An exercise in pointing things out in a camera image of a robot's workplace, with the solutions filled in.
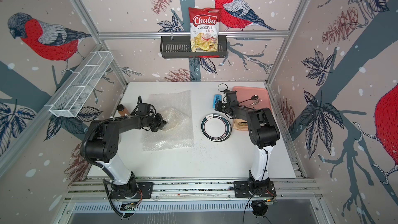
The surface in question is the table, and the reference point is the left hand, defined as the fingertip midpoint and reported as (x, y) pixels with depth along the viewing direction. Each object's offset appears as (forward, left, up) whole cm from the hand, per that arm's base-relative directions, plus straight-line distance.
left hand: (170, 119), depth 96 cm
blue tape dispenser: (+18, -31, +1) cm, 36 cm away
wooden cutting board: (-2, -45, -2) cm, 46 cm away
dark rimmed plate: (-6, -29, 0) cm, 30 cm away
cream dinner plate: (+2, -2, 0) cm, 3 cm away
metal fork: (+16, -59, -2) cm, 61 cm away
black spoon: (+20, -58, -2) cm, 61 cm away
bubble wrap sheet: (-11, -9, -1) cm, 14 cm away
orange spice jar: (+4, +30, +5) cm, 30 cm away
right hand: (+11, -29, +1) cm, 31 cm away
